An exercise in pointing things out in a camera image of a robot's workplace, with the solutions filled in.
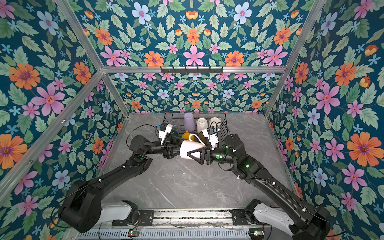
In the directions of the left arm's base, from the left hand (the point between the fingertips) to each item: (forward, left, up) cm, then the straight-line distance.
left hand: (185, 148), depth 65 cm
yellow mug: (+19, +1, -18) cm, 26 cm away
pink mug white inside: (-2, -2, +4) cm, 5 cm away
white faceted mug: (+29, -9, -19) cm, 36 cm away
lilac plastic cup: (+31, -1, -19) cm, 37 cm away
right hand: (-1, -5, +2) cm, 5 cm away
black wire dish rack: (+34, -5, -23) cm, 41 cm away
